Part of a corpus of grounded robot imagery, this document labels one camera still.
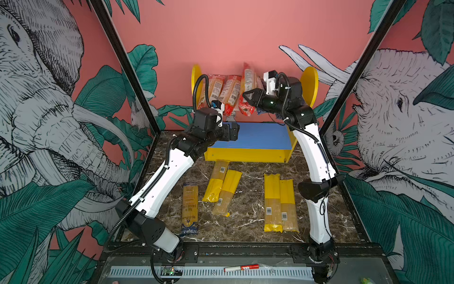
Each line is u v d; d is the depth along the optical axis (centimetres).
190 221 80
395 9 69
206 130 53
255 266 71
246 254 75
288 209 84
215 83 81
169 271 70
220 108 62
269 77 63
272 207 86
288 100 54
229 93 76
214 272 69
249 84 71
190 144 48
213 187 91
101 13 71
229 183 93
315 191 54
